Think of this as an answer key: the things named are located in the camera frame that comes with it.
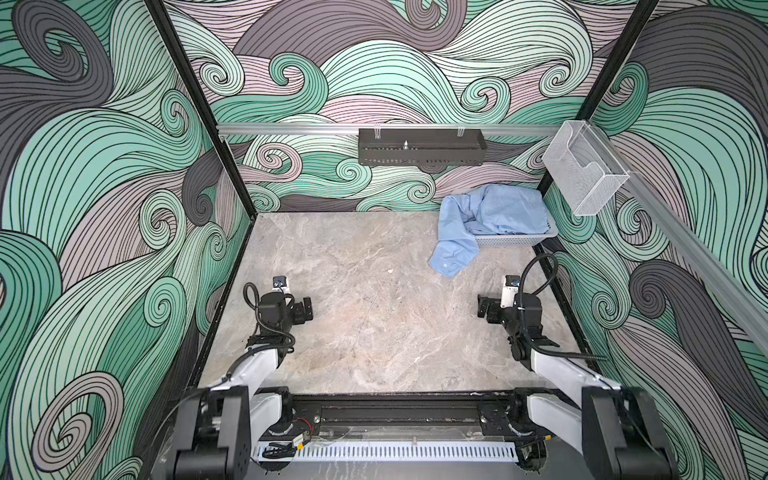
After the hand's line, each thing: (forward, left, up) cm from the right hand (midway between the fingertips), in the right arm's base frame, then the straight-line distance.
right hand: (496, 295), depth 89 cm
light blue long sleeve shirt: (+32, -6, +6) cm, 33 cm away
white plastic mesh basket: (+22, -14, 0) cm, 26 cm away
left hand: (-1, +63, +1) cm, 63 cm away
